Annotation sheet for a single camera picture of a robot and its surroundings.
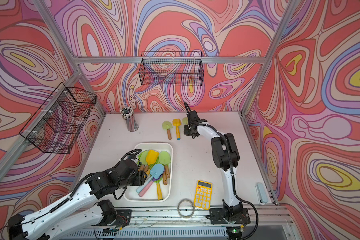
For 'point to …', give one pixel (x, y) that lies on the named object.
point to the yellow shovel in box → (152, 156)
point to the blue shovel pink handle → (156, 172)
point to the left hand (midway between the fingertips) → (146, 177)
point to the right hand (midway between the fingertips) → (189, 135)
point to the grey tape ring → (178, 208)
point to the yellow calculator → (203, 194)
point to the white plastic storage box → (156, 161)
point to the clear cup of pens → (127, 113)
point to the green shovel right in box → (164, 158)
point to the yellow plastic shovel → (177, 122)
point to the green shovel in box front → (159, 190)
